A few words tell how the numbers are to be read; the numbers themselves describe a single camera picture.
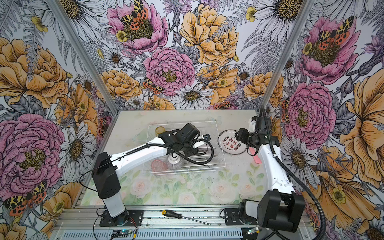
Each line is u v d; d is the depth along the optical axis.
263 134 0.57
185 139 0.61
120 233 0.71
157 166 0.81
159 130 0.97
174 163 0.87
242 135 0.72
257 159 0.95
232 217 0.74
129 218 0.73
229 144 1.02
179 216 0.74
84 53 0.88
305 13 0.73
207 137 0.70
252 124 0.75
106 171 0.44
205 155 0.66
